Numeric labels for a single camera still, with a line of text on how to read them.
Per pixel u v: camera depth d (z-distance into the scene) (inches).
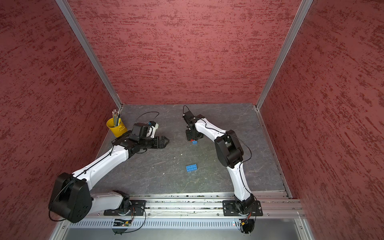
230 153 22.0
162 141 29.8
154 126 31.1
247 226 28.5
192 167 34.2
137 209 29.1
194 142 38.3
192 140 34.4
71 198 15.8
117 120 37.5
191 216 28.7
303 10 28.5
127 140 24.3
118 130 38.0
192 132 33.3
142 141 26.2
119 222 28.5
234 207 28.8
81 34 32.0
